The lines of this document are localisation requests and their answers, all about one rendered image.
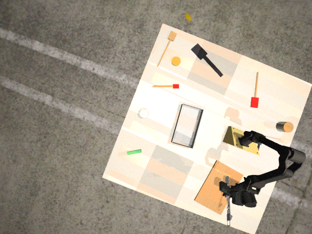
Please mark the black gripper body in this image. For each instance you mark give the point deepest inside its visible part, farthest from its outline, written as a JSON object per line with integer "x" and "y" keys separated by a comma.
{"x": 223, "y": 187}

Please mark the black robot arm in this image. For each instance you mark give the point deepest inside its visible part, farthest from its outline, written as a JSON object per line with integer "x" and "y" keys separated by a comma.
{"x": 259, "y": 181}

